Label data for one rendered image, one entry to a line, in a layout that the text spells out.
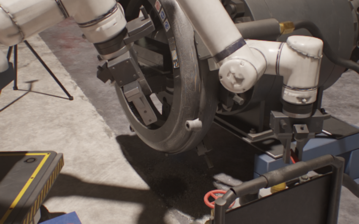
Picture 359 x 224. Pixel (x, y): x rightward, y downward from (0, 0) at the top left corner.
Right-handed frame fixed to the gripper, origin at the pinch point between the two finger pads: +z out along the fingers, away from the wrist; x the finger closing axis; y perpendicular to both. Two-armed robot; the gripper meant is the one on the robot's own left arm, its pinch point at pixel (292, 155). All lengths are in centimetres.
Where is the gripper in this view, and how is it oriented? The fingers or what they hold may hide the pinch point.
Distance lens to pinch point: 126.9
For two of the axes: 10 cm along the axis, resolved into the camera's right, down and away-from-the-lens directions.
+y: 0.5, 3.8, -9.2
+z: 0.0, 9.3, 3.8
